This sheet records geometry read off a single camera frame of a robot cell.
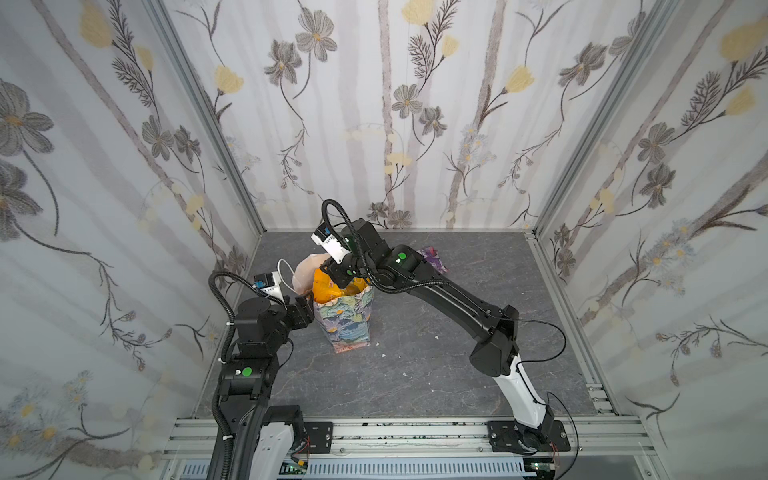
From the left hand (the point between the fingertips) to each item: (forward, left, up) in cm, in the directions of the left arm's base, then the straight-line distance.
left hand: (297, 287), depth 72 cm
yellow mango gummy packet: (+2, -6, -4) cm, 7 cm away
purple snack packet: (+27, -40, -22) cm, 53 cm away
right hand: (+5, -5, +7) cm, 10 cm away
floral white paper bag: (-4, -11, -10) cm, 16 cm away
